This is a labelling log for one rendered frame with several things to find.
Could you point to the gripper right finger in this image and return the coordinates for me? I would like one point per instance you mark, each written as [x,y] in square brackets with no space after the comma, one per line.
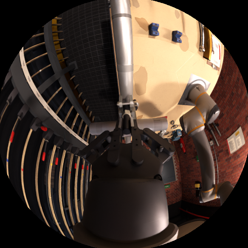
[137,143]

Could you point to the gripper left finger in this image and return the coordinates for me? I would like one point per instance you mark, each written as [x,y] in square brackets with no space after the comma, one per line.
[114,143]

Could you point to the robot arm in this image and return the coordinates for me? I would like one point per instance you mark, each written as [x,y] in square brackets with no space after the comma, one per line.
[199,143]

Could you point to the grey swivel coupler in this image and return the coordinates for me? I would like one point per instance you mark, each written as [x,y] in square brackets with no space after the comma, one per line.
[127,104]

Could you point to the silver spanner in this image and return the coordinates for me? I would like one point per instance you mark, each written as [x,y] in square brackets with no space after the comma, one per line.
[202,38]

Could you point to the blue box device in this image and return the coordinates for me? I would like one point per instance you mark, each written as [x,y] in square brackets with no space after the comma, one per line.
[176,135]

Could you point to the red fire extinguisher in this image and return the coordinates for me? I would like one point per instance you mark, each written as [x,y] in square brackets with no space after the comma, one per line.
[182,145]

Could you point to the green sign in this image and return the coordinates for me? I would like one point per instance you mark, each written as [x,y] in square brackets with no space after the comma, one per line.
[167,186]

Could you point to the grey hanging tool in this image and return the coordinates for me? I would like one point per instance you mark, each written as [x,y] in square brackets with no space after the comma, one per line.
[212,134]
[217,129]

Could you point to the grey conduit pipe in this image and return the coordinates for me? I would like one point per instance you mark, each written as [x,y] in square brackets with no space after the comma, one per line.
[217,164]

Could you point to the grey square mounting plate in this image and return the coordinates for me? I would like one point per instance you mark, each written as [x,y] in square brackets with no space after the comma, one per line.
[195,78]

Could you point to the black grid mat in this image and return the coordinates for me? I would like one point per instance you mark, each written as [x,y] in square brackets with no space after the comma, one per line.
[89,58]

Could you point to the long grey pipe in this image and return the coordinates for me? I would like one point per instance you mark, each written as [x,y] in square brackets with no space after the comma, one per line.
[124,48]

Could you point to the blue v-block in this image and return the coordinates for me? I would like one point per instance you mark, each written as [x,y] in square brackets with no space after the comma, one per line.
[177,36]
[154,29]

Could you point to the white paper clipboard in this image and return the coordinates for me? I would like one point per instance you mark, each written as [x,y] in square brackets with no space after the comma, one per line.
[216,52]

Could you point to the yellow tool board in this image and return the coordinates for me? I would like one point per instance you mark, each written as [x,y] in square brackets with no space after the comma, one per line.
[207,45]

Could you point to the grey wall panel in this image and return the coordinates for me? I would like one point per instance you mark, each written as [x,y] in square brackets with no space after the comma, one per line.
[169,170]

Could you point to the black yellow wall box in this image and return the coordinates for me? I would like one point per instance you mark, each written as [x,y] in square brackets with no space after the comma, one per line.
[197,186]

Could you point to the white wall poster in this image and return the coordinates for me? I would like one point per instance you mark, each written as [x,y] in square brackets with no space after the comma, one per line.
[235,142]

